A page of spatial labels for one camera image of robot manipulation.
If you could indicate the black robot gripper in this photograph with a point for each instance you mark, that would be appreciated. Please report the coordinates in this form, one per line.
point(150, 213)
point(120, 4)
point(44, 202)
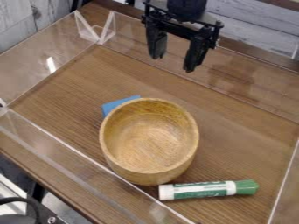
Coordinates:
point(184, 19)

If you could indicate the blue block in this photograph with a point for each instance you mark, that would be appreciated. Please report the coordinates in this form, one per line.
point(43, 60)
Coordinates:
point(107, 107)

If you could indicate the brown wooden bowl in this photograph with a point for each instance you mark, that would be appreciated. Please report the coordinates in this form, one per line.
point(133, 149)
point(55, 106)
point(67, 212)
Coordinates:
point(148, 138)

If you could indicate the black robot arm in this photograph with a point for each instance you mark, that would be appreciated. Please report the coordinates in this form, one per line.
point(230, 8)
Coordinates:
point(184, 19)

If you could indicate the green and white glue stick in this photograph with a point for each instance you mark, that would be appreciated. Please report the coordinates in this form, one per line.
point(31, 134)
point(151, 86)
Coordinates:
point(207, 189)

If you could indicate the clear acrylic corner bracket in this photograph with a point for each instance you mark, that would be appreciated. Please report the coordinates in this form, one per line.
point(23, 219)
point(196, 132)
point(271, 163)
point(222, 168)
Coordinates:
point(96, 34)

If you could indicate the clear acrylic tray wall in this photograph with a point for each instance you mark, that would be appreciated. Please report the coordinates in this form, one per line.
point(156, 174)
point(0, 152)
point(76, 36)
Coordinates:
point(79, 180)

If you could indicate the black metal table frame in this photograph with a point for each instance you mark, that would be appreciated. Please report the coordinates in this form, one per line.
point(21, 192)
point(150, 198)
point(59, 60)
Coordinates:
point(37, 214)

